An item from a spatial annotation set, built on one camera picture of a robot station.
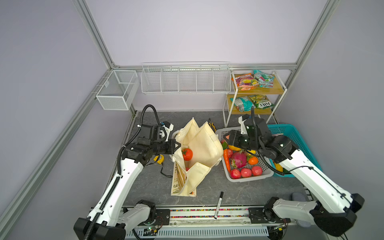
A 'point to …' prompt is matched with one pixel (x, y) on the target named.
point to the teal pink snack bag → (265, 80)
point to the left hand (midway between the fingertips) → (180, 147)
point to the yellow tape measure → (159, 158)
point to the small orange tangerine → (253, 160)
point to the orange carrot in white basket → (227, 159)
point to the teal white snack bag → (243, 103)
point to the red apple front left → (235, 174)
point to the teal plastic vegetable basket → (288, 130)
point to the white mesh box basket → (118, 89)
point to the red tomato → (187, 154)
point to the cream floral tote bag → (207, 151)
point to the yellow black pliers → (211, 124)
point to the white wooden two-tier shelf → (264, 92)
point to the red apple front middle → (246, 172)
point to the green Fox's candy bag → (261, 101)
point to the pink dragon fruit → (239, 159)
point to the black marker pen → (220, 200)
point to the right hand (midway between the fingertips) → (226, 138)
